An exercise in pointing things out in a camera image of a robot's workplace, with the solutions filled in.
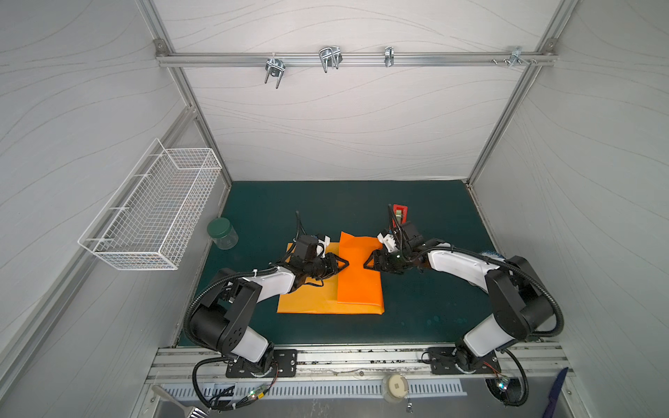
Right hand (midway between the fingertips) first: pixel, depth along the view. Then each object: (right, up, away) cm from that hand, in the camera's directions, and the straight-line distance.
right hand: (375, 261), depth 89 cm
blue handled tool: (+47, -32, -18) cm, 60 cm away
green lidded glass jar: (-55, +10, +2) cm, 56 cm away
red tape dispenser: (+12, +16, +12) cm, 23 cm away
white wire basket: (-63, +16, -20) cm, 68 cm away
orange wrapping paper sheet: (-7, -9, -3) cm, 11 cm away
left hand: (-9, -1, -1) cm, 9 cm away
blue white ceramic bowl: (+44, +1, +4) cm, 44 cm away
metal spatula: (-51, -34, -23) cm, 65 cm away
